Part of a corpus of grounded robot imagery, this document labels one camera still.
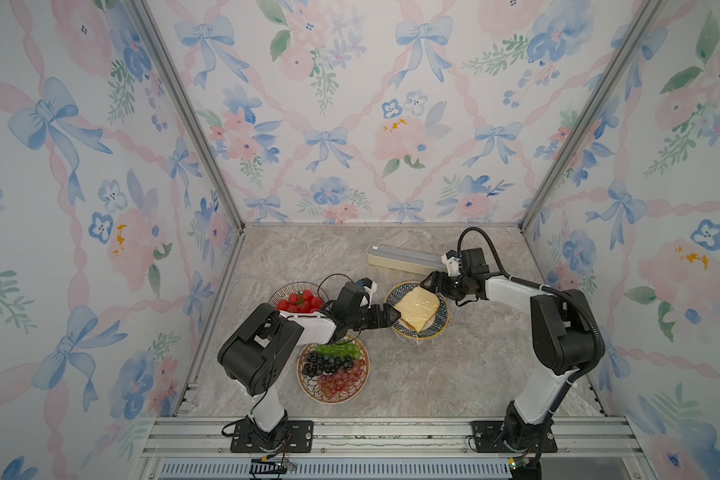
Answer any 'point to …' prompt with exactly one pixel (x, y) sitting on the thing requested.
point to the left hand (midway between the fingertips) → (394, 315)
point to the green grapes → (342, 349)
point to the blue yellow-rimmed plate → (433, 327)
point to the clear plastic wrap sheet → (423, 342)
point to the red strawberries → (304, 302)
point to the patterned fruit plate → (310, 387)
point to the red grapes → (338, 381)
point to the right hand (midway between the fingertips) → (431, 285)
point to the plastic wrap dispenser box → (406, 259)
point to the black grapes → (316, 364)
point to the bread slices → (417, 307)
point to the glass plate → (285, 291)
